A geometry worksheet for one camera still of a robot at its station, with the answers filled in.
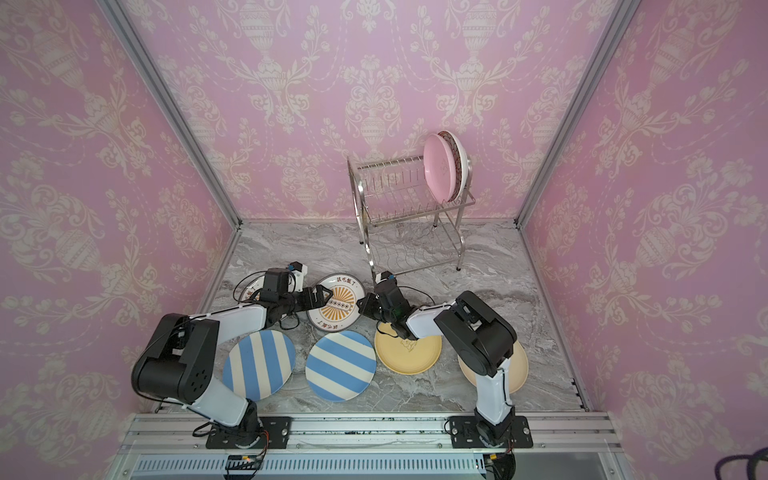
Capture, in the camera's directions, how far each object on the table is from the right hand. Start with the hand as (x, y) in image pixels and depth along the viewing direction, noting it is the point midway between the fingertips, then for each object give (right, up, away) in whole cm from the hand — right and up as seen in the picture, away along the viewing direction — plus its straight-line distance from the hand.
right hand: (355, 302), depth 93 cm
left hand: (-10, +2, +1) cm, 11 cm away
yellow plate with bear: (+15, -14, -7) cm, 22 cm away
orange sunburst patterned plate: (-5, -3, 0) cm, 6 cm away
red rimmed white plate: (-36, +3, +7) cm, 37 cm away
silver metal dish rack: (+16, +26, +27) cm, 41 cm away
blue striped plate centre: (-4, -17, -7) cm, 19 cm away
